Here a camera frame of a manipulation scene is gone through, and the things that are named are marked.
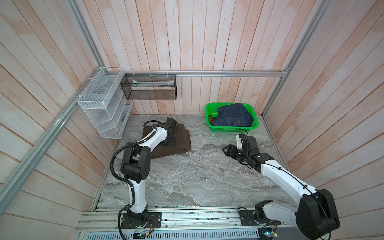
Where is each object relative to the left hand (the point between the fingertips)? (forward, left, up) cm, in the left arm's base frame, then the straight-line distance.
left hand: (165, 145), depth 96 cm
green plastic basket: (+34, -34, -1) cm, 48 cm away
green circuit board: (-46, -53, -7) cm, 71 cm away
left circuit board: (-47, +8, -6) cm, 48 cm away
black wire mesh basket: (+37, +13, +20) cm, 44 cm away
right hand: (-7, -37, +7) cm, 38 cm away
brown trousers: (+4, -12, -3) cm, 13 cm away
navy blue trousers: (+28, -50, 0) cm, 57 cm away
